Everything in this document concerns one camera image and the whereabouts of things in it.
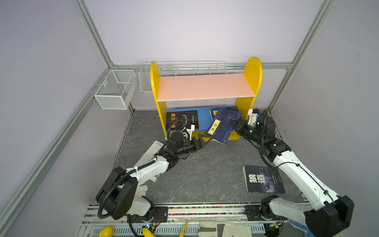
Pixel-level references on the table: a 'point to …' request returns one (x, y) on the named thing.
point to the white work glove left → (141, 190)
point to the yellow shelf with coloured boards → (192, 106)
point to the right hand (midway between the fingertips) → (230, 122)
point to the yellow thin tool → (182, 232)
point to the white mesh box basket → (118, 87)
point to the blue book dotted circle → (220, 128)
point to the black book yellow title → (176, 120)
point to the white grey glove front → (223, 229)
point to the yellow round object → (106, 231)
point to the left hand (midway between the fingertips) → (210, 142)
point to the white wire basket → (177, 68)
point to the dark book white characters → (262, 179)
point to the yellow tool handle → (147, 233)
